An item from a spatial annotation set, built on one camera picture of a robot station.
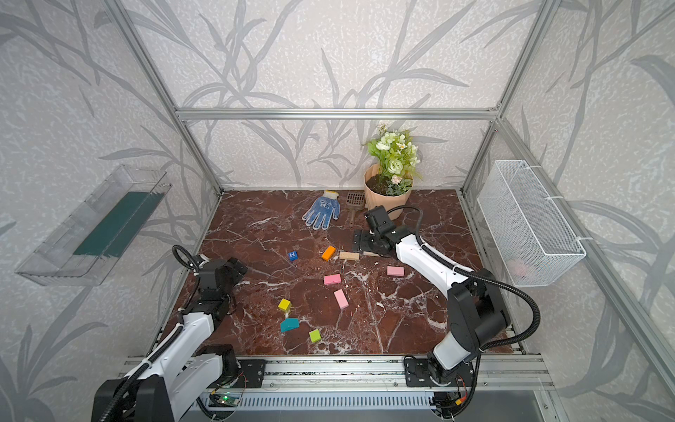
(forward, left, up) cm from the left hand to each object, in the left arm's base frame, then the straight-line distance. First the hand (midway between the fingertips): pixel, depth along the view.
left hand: (234, 257), depth 87 cm
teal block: (-19, -20, -8) cm, 29 cm away
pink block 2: (-4, -33, -8) cm, 35 cm away
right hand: (+7, -44, +3) cm, 45 cm away
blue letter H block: (+6, -17, -10) cm, 21 cm away
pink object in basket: (-10, -87, +12) cm, 88 cm away
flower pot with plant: (+30, -53, +6) cm, 62 cm away
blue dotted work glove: (+31, -26, -11) cm, 42 cm away
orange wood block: (+7, -31, -9) cm, 33 cm away
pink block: (0, -55, -9) cm, 56 cm away
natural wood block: (+6, -39, -10) cm, 40 cm away
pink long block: (-10, -36, -9) cm, 39 cm away
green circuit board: (-39, -6, -10) cm, 40 cm away
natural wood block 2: (-2, -45, +7) cm, 46 cm away
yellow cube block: (-13, -18, -7) cm, 24 cm away
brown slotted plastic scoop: (+33, -41, -9) cm, 53 cm away
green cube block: (-22, -28, -8) cm, 37 cm away
